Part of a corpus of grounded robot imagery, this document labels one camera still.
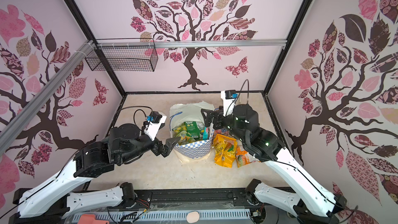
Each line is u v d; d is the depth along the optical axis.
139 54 0.95
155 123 0.46
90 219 0.66
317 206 0.36
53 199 0.39
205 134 0.81
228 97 0.50
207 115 0.52
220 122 0.53
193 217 0.68
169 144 0.49
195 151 0.73
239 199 0.74
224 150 0.80
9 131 0.50
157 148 0.49
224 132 0.92
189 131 0.93
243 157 0.83
